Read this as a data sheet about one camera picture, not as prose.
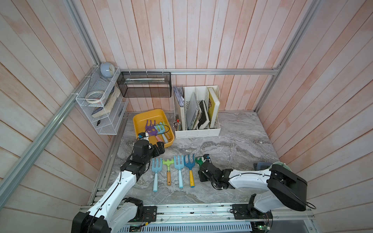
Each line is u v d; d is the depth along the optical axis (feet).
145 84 3.41
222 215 2.41
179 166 2.95
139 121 3.71
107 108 2.56
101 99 2.30
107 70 2.68
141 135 2.36
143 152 1.96
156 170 2.90
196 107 3.03
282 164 2.50
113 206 1.42
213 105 2.93
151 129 3.53
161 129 3.51
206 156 2.62
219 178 2.15
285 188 1.43
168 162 3.02
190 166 2.94
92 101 2.30
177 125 2.96
